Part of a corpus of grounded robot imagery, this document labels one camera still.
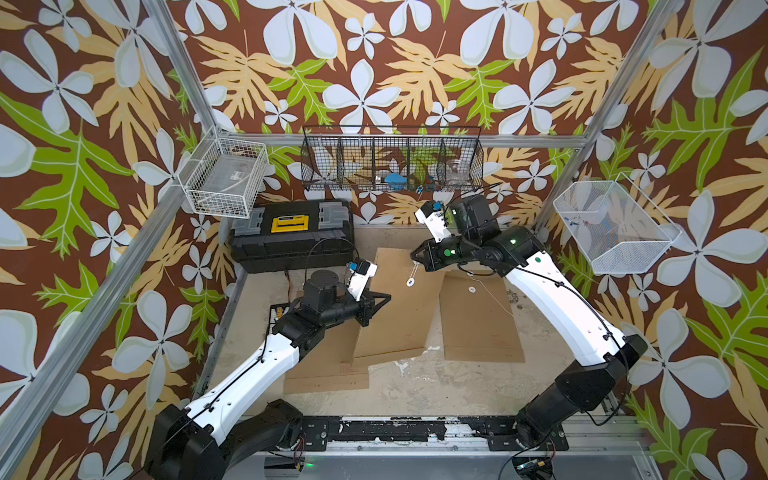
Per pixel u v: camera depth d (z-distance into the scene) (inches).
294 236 37.7
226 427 16.5
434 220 24.7
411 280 29.0
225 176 33.9
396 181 36.9
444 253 23.5
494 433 29.2
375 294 26.4
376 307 27.6
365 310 25.0
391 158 39.0
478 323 35.7
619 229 32.2
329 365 34.1
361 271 25.1
